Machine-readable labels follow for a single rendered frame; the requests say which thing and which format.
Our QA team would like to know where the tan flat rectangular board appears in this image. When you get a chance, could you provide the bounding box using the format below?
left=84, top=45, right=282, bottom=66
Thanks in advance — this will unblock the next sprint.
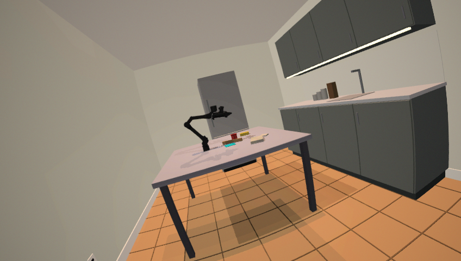
left=251, top=135, right=263, bottom=144

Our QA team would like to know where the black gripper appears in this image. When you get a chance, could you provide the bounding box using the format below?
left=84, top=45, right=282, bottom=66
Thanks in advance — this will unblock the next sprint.
left=217, top=111, right=232, bottom=117

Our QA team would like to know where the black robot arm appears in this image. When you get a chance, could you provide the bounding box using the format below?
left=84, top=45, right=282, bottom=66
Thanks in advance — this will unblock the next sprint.
left=184, top=105, right=224, bottom=152

